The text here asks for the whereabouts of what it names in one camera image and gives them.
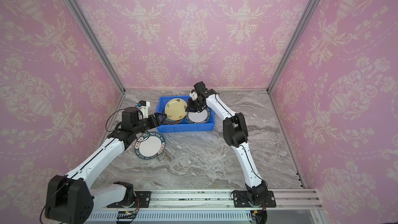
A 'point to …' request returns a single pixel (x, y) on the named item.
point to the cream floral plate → (175, 109)
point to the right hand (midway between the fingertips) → (186, 109)
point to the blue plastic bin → (209, 125)
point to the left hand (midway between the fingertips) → (163, 117)
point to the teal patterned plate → (169, 121)
